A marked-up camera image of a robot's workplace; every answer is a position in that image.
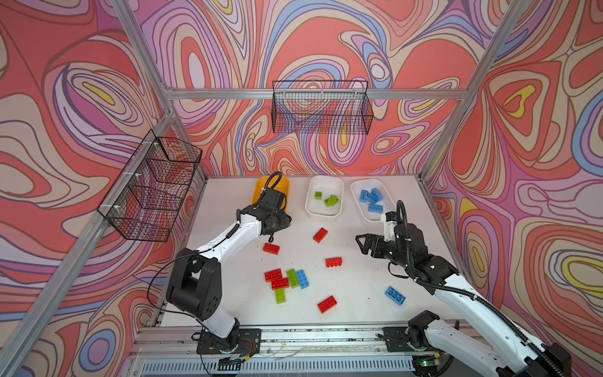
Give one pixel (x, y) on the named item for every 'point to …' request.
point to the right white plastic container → (367, 184)
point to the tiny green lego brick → (318, 195)
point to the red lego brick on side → (334, 261)
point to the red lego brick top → (320, 235)
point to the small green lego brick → (333, 200)
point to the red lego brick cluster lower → (279, 283)
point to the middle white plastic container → (324, 196)
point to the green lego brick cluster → (293, 278)
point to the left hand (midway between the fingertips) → (286, 220)
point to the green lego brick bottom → (280, 295)
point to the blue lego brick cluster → (303, 279)
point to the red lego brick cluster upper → (275, 274)
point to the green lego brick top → (327, 203)
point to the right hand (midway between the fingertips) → (367, 244)
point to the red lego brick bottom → (327, 305)
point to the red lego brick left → (271, 248)
